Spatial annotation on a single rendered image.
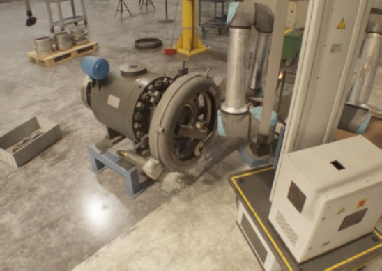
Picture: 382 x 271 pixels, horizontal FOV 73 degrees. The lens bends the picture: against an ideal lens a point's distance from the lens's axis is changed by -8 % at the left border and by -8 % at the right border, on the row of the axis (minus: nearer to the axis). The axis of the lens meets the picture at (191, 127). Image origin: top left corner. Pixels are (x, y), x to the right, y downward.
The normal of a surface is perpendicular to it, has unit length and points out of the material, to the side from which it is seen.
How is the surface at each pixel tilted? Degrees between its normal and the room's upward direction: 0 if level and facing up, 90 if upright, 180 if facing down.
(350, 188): 0
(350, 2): 90
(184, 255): 0
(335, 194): 0
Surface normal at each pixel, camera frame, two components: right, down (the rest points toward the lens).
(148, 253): 0.00, -0.84
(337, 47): 0.31, 0.52
